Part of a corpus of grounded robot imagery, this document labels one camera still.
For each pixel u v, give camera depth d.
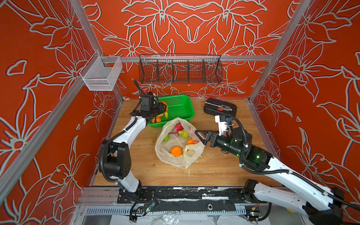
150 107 0.68
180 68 0.97
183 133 0.92
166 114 1.05
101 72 0.78
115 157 0.46
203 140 0.57
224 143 0.55
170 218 0.67
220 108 1.04
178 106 1.14
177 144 0.93
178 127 0.92
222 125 0.58
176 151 0.85
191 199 0.73
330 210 0.38
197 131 0.60
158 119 1.00
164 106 0.85
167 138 0.91
